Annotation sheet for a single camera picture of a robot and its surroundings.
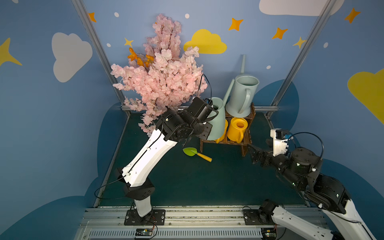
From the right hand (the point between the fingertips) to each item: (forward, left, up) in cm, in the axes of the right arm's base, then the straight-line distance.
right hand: (259, 141), depth 60 cm
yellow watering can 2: (+17, +4, -12) cm, 21 cm away
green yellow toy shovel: (+15, +29, -36) cm, 49 cm away
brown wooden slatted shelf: (+17, -4, -23) cm, 29 cm away
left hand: (+7, +23, +1) cm, 24 cm away
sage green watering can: (+6, +16, -2) cm, 18 cm away
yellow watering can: (+17, +11, -23) cm, 31 cm away
